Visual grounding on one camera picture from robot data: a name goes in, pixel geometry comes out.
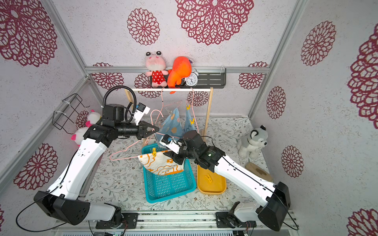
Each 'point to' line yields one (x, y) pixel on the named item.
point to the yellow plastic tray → (209, 182)
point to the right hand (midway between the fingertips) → (166, 148)
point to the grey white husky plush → (251, 146)
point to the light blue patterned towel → (171, 125)
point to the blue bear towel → (188, 127)
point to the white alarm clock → (192, 80)
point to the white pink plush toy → (93, 118)
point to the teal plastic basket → (160, 188)
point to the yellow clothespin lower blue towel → (193, 121)
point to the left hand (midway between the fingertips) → (157, 131)
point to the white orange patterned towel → (161, 164)
